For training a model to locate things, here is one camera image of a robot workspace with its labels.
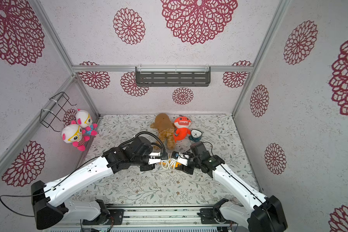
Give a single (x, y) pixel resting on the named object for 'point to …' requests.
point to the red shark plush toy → (182, 124)
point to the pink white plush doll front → (72, 133)
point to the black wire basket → (56, 110)
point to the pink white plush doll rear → (84, 119)
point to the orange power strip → (171, 164)
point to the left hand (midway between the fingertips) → (155, 157)
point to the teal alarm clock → (195, 135)
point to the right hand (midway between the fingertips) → (178, 160)
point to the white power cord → (165, 166)
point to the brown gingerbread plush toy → (166, 129)
